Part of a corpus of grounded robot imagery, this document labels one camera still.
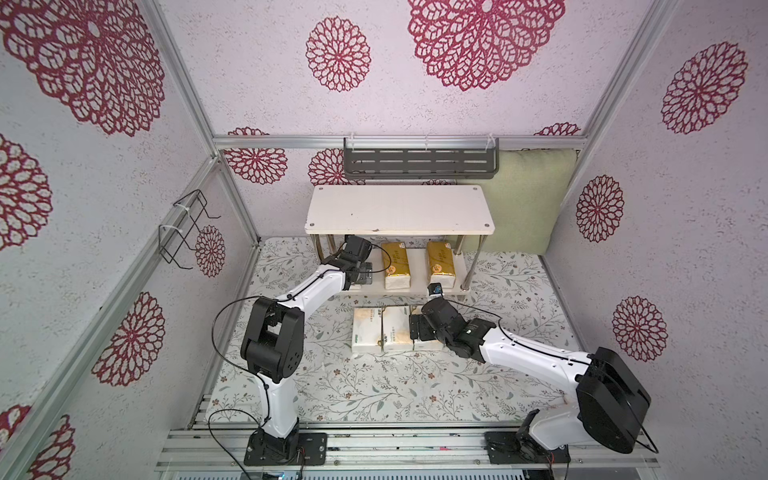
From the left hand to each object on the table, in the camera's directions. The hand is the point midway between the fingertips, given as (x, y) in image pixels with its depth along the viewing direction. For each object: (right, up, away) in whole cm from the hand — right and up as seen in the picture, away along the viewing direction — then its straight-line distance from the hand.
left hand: (350, 272), depth 96 cm
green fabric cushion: (+57, +24, +2) cm, 62 cm away
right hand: (+21, -13, -10) cm, 27 cm away
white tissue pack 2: (+15, -17, -6) cm, 23 cm away
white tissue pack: (+6, -18, -6) cm, 19 cm away
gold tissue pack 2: (+29, +2, -1) cm, 29 cm away
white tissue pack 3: (+23, -21, -8) cm, 32 cm away
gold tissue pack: (+15, +3, 0) cm, 15 cm away
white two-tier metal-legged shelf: (+26, +12, -20) cm, 35 cm away
